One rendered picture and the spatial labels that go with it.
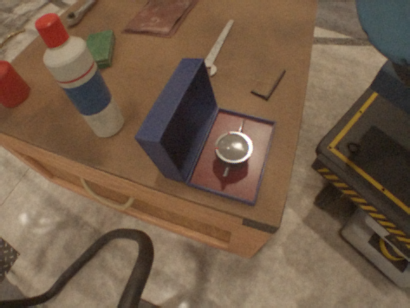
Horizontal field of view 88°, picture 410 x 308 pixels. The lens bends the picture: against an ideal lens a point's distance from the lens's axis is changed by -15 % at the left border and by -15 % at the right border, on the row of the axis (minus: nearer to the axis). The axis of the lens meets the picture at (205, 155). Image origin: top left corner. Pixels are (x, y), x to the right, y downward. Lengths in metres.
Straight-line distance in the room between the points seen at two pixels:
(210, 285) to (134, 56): 0.69
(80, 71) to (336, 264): 0.87
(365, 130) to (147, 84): 0.56
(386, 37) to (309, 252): 0.69
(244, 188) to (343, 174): 0.31
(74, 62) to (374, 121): 0.71
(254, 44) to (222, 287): 0.70
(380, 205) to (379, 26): 0.41
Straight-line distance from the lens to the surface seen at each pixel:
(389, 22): 0.35
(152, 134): 0.31
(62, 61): 0.37
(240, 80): 0.53
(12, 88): 0.67
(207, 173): 0.40
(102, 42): 0.68
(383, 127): 0.77
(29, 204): 1.17
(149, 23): 0.73
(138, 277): 0.42
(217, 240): 0.73
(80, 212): 1.01
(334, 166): 0.63
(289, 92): 0.52
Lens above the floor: 0.83
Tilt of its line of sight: 60 degrees down
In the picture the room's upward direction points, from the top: 7 degrees counter-clockwise
